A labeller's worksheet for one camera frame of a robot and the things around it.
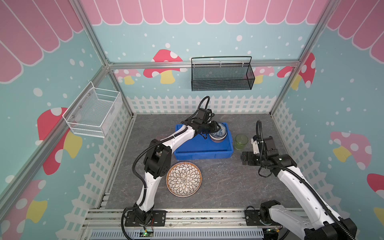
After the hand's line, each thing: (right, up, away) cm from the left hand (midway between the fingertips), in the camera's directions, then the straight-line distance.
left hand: (218, 129), depth 92 cm
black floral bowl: (0, -5, +2) cm, 5 cm away
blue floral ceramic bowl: (+4, +1, +5) cm, 6 cm away
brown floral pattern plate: (-21, -28, -7) cm, 36 cm away
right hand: (+15, -14, -12) cm, 24 cm away
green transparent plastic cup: (+17, -8, +10) cm, 21 cm away
